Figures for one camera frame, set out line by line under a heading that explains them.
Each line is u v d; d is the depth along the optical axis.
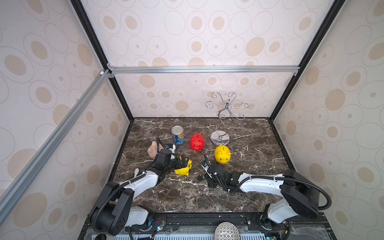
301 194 0.44
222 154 0.89
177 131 0.98
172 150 0.81
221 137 1.06
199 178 0.88
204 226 0.73
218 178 0.64
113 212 0.42
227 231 0.70
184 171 0.84
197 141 0.95
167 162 0.70
